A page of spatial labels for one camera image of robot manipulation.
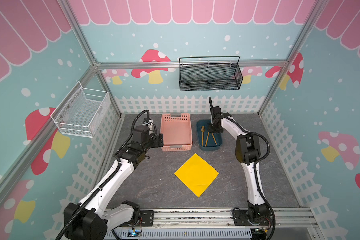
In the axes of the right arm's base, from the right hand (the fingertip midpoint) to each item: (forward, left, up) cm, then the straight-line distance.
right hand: (211, 129), depth 107 cm
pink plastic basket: (+4, +25, -4) cm, 26 cm away
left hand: (-20, +35, +19) cm, 45 cm away
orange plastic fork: (0, +6, -2) cm, 6 cm away
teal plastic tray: (-9, +3, -2) cm, 10 cm away
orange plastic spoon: (-8, +3, -2) cm, 9 cm away
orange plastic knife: (-5, -1, -2) cm, 6 cm away
